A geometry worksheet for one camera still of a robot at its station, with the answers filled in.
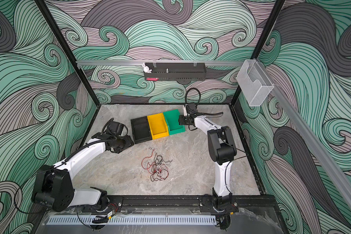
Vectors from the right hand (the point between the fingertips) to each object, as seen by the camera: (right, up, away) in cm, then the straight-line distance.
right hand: (182, 119), depth 101 cm
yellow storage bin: (-18, -5, +5) cm, 19 cm away
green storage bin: (-7, +1, +9) cm, 11 cm away
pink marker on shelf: (-20, +26, -11) cm, 34 cm away
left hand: (-32, -14, -14) cm, 38 cm away
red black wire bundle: (-15, -29, -19) cm, 38 cm away
